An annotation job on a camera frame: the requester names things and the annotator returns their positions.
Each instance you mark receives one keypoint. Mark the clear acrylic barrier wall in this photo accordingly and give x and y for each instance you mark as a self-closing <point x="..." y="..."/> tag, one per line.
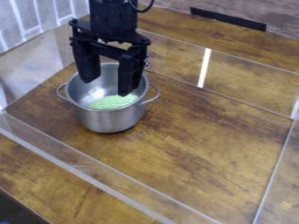
<point x="209" y="159"/>

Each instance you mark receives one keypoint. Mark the black wall strip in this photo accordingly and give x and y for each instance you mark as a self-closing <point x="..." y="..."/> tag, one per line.
<point x="228" y="19"/>

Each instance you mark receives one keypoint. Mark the green textured object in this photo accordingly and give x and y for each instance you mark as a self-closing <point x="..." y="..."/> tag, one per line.
<point x="112" y="102"/>

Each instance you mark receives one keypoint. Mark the silver metal pot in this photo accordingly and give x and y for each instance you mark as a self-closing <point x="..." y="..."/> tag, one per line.
<point x="109" y="120"/>

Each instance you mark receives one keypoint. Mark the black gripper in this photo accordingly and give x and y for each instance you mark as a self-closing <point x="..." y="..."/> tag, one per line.
<point x="112" y="24"/>

